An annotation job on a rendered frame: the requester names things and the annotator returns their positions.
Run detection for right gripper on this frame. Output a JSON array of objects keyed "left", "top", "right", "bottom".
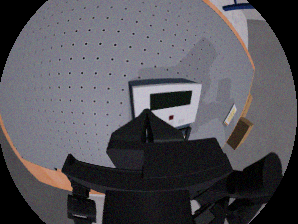
[{"left": 189, "top": 170, "right": 236, "bottom": 199}]

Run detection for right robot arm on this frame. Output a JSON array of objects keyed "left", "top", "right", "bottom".
[{"left": 190, "top": 152, "right": 283, "bottom": 224}]

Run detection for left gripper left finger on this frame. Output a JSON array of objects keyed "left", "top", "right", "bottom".
[{"left": 109, "top": 109, "right": 147, "bottom": 142}]

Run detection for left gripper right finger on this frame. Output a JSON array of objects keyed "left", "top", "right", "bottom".
[{"left": 147, "top": 108, "right": 185, "bottom": 142}]

